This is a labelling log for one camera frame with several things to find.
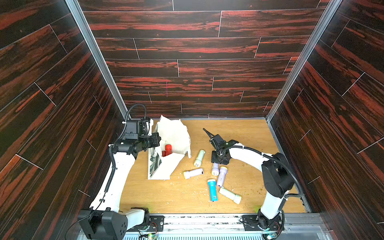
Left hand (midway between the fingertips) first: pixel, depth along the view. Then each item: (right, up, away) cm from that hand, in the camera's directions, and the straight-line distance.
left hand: (161, 137), depth 77 cm
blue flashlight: (+28, -30, +7) cm, 42 cm away
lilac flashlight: (+14, -23, +13) cm, 30 cm away
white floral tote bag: (+4, +3, +10) cm, 11 cm away
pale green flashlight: (+20, -16, +16) cm, 30 cm away
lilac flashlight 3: (+35, -21, +11) cm, 42 cm away
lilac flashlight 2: (+30, -20, +11) cm, 38 cm away
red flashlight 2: (-2, -11, +18) cm, 21 cm away
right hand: (+33, -14, +17) cm, 39 cm away
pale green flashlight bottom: (+40, -33, +3) cm, 52 cm away
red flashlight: (+1, -8, +18) cm, 20 cm away
